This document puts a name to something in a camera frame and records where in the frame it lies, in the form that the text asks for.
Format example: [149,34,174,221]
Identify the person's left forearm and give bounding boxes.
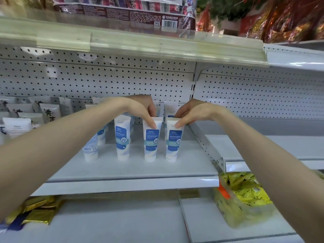
[0,96,130,220]

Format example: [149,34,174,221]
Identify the person's right hand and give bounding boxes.
[174,99,223,129]

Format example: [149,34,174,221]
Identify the person's left hand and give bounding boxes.
[125,94,157,130]

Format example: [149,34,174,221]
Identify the red gold hanging ornaments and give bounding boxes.
[197,3,213,33]

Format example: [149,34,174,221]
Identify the person's right forearm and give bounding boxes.
[215,107,324,243]

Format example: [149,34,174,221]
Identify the row of yellow cap tubes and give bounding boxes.
[0,95,108,147]

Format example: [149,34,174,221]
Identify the green artificial foliage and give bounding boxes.
[197,0,269,23]

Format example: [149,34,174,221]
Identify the blue snack packet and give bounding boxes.
[7,214,27,231]

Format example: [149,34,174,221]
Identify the gold snack packet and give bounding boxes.
[21,209,57,225]
[5,205,25,224]
[23,196,55,213]

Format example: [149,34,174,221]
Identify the group of blue-labelled white tubes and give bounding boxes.
[82,98,182,162]

